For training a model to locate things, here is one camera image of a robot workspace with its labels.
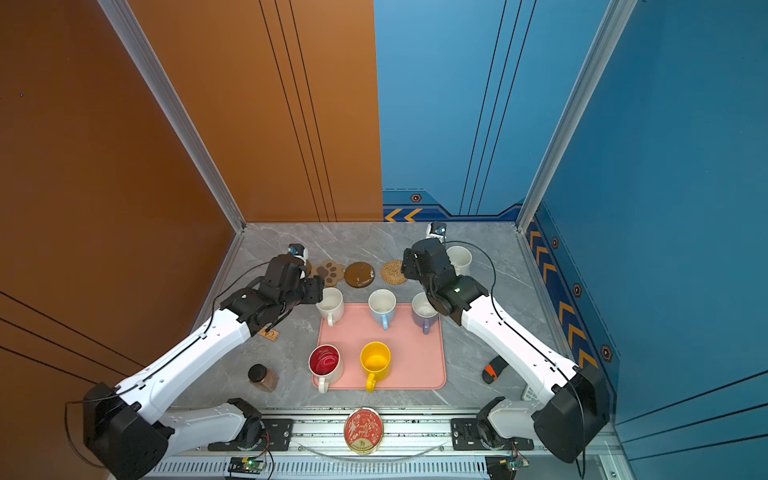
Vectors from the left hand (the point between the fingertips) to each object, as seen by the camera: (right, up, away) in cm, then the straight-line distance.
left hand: (316, 279), depth 80 cm
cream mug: (+3, -9, +4) cm, 10 cm away
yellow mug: (+16, -23, +4) cm, 29 cm away
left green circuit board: (-14, -44, -10) cm, 47 cm away
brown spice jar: (-12, -24, -6) cm, 28 cm away
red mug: (+2, -24, +3) cm, 25 cm away
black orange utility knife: (+49, -26, +2) cm, 55 cm away
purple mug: (+31, -13, +13) cm, 36 cm away
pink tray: (+28, -24, +5) cm, 37 cm away
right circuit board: (+47, -44, -10) cm, 65 cm away
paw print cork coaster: (-1, 0, +24) cm, 24 cm away
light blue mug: (+18, -9, +11) cm, 23 cm away
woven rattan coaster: (+20, 0, +25) cm, 32 cm away
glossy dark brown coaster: (+9, -1, +26) cm, 27 cm away
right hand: (+26, +7, -2) cm, 27 cm away
